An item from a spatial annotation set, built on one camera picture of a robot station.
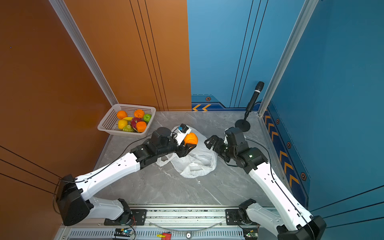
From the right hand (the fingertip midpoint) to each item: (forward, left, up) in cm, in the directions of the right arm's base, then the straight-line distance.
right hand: (208, 146), depth 72 cm
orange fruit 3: (+38, +49, -14) cm, 63 cm away
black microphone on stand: (+32, -28, -21) cm, 48 cm away
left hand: (+3, +8, +1) cm, 8 cm away
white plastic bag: (+1, +4, -16) cm, 17 cm away
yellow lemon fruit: (+30, +59, -16) cm, 69 cm away
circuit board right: (-32, -19, -26) cm, 46 cm away
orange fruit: (+1, +8, +6) cm, 10 cm away
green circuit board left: (-32, +40, -24) cm, 57 cm away
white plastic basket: (+32, +70, -18) cm, 78 cm away
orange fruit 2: (+40, +63, -17) cm, 77 cm away
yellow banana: (+38, +58, -19) cm, 72 cm away
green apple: (+36, +43, -17) cm, 58 cm away
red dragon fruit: (+31, +49, -13) cm, 60 cm away
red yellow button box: (-33, +20, -22) cm, 45 cm away
